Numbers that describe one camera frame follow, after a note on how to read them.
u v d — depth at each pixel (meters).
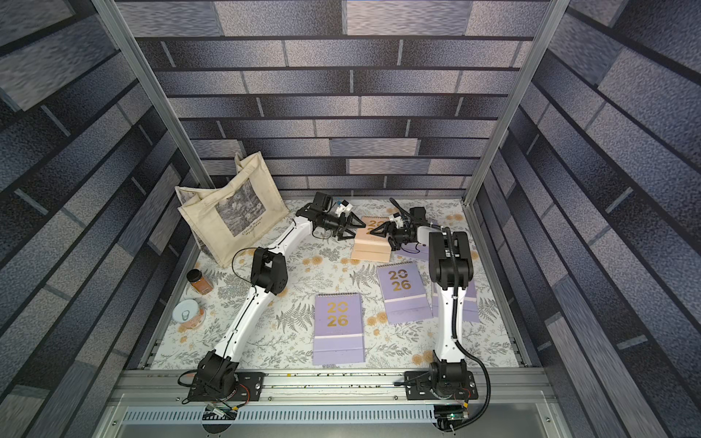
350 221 0.98
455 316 0.62
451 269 0.58
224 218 0.91
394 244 0.98
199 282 0.86
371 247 1.02
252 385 0.74
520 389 0.79
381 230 0.98
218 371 0.64
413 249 0.95
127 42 0.74
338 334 0.81
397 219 1.03
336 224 0.98
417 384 0.74
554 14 0.70
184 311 0.82
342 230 0.98
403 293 0.91
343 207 1.03
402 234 0.95
